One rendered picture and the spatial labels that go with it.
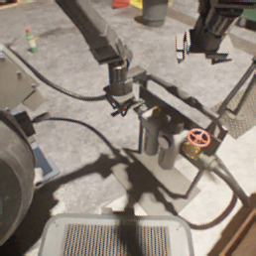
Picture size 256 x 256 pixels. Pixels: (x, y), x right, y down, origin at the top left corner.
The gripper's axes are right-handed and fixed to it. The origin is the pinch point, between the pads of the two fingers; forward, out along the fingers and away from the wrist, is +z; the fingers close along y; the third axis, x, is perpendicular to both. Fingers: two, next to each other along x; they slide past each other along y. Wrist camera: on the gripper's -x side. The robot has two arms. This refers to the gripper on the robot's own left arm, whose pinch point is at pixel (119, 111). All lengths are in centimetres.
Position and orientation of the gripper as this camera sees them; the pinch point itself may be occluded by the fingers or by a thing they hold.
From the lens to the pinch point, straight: 71.4
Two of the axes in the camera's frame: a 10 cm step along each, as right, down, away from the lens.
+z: 0.1, 6.6, 7.5
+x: -7.7, 4.8, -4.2
